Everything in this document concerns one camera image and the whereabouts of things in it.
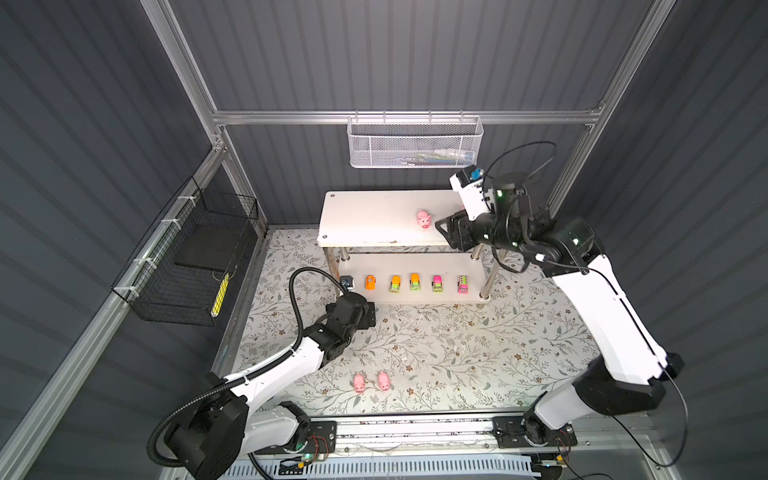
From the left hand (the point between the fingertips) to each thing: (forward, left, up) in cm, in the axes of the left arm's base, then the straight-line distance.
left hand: (358, 304), depth 86 cm
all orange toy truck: (+9, -3, -2) cm, 10 cm away
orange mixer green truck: (+8, -11, -2) cm, 14 cm away
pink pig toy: (-19, 0, -9) cm, 21 cm away
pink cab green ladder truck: (+5, -32, -2) cm, 33 cm away
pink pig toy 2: (-19, -7, -9) cm, 22 cm away
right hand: (0, -21, +32) cm, 39 cm away
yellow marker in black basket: (-6, +31, +16) cm, 35 cm away
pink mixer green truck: (+7, -25, -2) cm, 26 cm away
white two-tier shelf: (+10, -12, +24) cm, 29 cm away
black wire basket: (+1, +43, +17) cm, 46 cm away
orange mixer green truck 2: (+8, -18, -2) cm, 20 cm away
